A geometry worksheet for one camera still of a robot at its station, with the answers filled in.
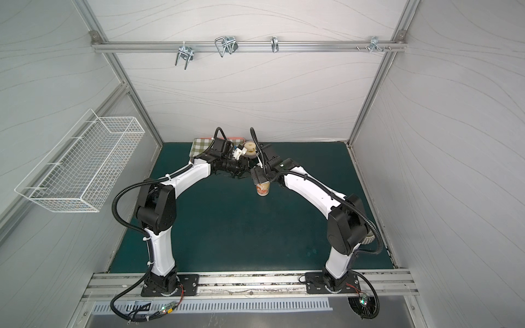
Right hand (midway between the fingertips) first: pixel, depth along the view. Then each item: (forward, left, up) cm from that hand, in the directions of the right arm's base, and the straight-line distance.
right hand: (263, 169), depth 86 cm
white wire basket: (-15, +61, +15) cm, 64 cm away
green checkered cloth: (+28, +40, -16) cm, 52 cm away
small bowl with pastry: (+24, +9, -10) cm, 27 cm away
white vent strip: (-48, +10, -14) cm, 51 cm away
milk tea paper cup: (-3, 0, -11) cm, 11 cm away
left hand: (0, +2, -1) cm, 2 cm away
